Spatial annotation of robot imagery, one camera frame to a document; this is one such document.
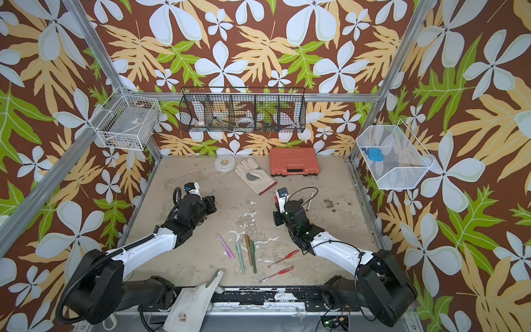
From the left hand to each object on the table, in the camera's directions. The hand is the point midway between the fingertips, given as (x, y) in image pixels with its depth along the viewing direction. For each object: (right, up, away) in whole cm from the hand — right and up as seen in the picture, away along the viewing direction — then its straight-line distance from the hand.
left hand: (215, 194), depth 87 cm
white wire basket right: (+75, +16, -3) cm, 77 cm away
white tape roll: (-2, +15, +29) cm, 33 cm away
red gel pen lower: (+27, -31, -7) cm, 41 cm away
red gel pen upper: (+31, -26, -3) cm, 40 cm away
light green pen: (+11, -26, -3) cm, 28 cm away
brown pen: (+14, -20, +1) cm, 24 cm away
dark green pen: (+16, -22, 0) cm, 27 cm away
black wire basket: (+13, +40, +11) cm, 44 cm away
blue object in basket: (+68, +17, -1) cm, 70 cm away
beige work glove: (+16, +8, +24) cm, 30 cm away
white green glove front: (-4, -37, -17) cm, 41 cm away
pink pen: (+6, -24, -2) cm, 25 cm away
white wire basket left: (-35, +30, -1) cm, 47 cm away
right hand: (+26, -3, -2) cm, 26 cm away
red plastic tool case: (+34, +16, +25) cm, 45 cm away
